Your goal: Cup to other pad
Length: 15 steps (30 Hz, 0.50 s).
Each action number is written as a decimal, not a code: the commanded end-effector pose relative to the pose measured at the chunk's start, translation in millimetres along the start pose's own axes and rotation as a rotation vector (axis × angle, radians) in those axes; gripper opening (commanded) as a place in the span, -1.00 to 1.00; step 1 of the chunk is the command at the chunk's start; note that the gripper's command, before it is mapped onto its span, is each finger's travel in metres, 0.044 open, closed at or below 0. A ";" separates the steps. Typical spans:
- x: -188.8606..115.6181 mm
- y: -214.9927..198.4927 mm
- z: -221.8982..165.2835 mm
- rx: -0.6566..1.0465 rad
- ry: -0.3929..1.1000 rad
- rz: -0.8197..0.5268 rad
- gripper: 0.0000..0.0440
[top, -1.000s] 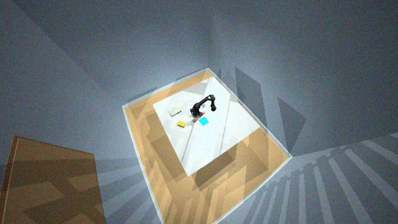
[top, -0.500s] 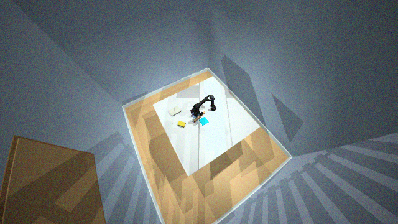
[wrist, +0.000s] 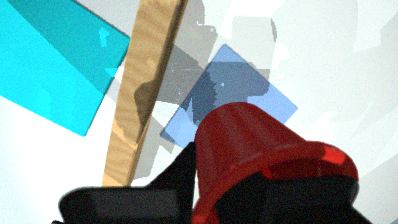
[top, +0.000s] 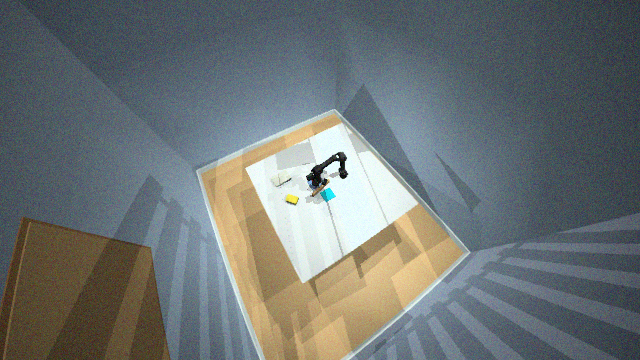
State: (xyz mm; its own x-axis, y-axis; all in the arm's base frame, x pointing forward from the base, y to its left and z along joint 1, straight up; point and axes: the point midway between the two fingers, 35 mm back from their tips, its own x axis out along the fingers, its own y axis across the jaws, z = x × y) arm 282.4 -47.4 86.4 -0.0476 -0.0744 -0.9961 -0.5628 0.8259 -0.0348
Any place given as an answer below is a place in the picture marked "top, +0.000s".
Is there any wooden plank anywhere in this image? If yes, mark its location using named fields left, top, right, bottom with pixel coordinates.
left=312, top=179, right=330, bottom=197

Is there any yellow rectangular block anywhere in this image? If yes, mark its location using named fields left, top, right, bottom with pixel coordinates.
left=285, top=194, right=299, bottom=205

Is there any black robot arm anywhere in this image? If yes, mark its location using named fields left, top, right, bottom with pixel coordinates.
left=306, top=152, right=348, bottom=187

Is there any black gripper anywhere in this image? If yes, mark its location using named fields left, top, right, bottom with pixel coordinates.
left=315, top=176, right=328, bottom=185

